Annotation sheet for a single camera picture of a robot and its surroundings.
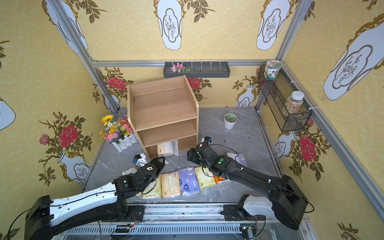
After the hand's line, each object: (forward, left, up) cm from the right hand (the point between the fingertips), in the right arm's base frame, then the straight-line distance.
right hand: (193, 152), depth 83 cm
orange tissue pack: (-12, -13, -5) cm, 19 cm away
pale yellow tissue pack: (-22, +16, +4) cm, 27 cm away
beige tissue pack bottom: (+4, +16, -5) cm, 17 cm away
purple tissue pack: (-15, +1, -6) cm, 16 cm away
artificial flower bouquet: (+10, +46, +5) cm, 47 cm away
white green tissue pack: (-10, +33, -4) cm, 35 cm away
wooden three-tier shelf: (+12, +15, +19) cm, 27 cm away
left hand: (-5, +17, +1) cm, 18 cm away
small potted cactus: (+28, -24, -4) cm, 37 cm away
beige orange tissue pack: (-16, +11, -6) cm, 20 cm away
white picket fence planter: (+9, +43, -6) cm, 44 cm away
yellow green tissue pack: (-11, -7, -7) cm, 15 cm away
